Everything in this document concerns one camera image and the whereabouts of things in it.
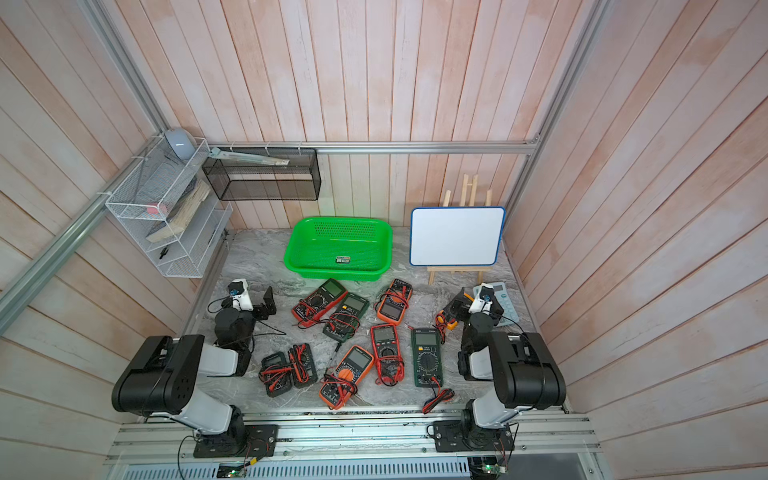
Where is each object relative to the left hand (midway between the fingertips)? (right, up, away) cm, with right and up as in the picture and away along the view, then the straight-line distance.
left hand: (258, 290), depth 92 cm
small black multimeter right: (+16, -20, -9) cm, 27 cm away
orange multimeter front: (+27, -25, -14) cm, 39 cm away
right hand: (+69, 0, -2) cm, 69 cm away
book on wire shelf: (-16, +23, -12) cm, 30 cm away
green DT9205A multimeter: (+27, -10, -1) cm, 29 cm away
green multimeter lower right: (+52, -19, -8) cm, 56 cm away
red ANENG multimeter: (+18, -5, +4) cm, 19 cm away
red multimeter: (+41, -19, -12) cm, 46 cm away
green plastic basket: (+22, +14, +23) cm, 35 cm away
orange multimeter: (+43, -4, +3) cm, 43 cm away
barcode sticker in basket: (+24, +10, +19) cm, 33 cm away
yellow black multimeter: (+61, -7, +1) cm, 62 cm away
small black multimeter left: (+10, -22, -12) cm, 26 cm away
